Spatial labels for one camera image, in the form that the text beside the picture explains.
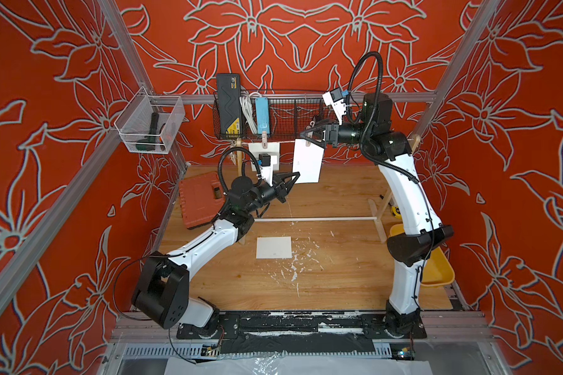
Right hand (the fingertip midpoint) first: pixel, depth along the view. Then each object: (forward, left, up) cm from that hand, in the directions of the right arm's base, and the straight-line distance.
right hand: (300, 132), depth 62 cm
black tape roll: (+32, -8, -17) cm, 37 cm away
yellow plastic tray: (-19, -53, -48) cm, 74 cm away
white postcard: (-11, +10, -47) cm, 50 cm away
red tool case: (+8, +41, -41) cm, 59 cm away
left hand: (-3, 0, -13) cm, 13 cm away
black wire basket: (+35, +2, -17) cm, 39 cm away
